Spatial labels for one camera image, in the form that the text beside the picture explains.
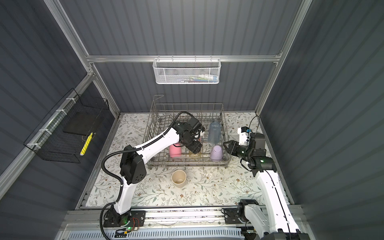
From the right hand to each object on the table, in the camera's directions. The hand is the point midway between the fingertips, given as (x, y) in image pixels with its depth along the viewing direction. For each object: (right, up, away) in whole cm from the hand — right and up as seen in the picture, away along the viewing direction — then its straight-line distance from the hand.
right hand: (228, 145), depth 76 cm
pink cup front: (-15, +3, +2) cm, 15 cm away
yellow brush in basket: (-69, +1, -6) cm, 69 cm away
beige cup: (-27, -20, +9) cm, 35 cm away
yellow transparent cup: (-19, -8, +17) cm, 27 cm away
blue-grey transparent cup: (-5, +6, +15) cm, 17 cm away
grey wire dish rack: (-43, +19, +43) cm, 63 cm away
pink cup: (-29, -5, +11) cm, 31 cm away
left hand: (-17, -2, +12) cm, 21 cm away
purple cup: (-5, -6, +7) cm, 10 cm away
